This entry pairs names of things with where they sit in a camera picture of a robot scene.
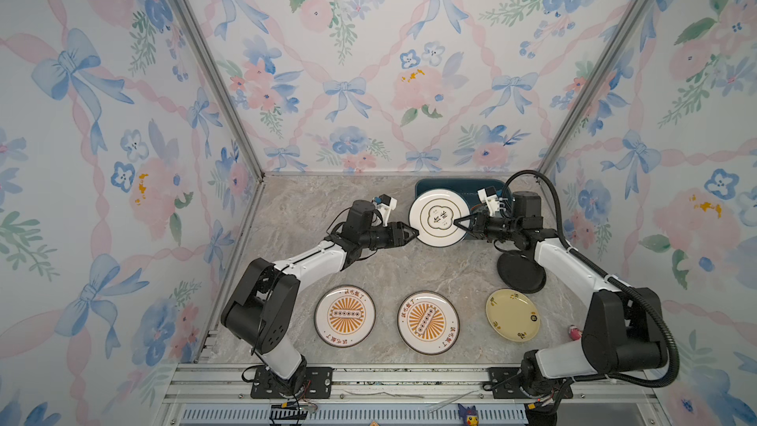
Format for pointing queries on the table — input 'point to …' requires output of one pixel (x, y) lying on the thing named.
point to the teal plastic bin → (468, 187)
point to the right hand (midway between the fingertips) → (457, 222)
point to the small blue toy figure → (470, 415)
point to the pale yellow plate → (513, 315)
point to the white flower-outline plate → (433, 214)
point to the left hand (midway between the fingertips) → (417, 233)
